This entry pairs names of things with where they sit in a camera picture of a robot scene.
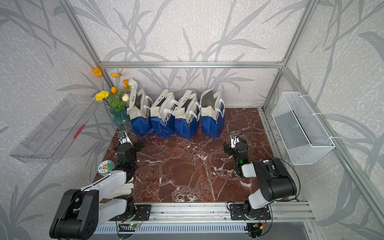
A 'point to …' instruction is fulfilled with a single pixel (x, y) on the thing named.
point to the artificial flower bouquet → (116, 100)
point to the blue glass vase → (122, 120)
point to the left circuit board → (134, 225)
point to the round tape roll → (105, 167)
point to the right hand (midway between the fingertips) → (234, 138)
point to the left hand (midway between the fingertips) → (131, 137)
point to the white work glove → (125, 189)
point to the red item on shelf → (78, 131)
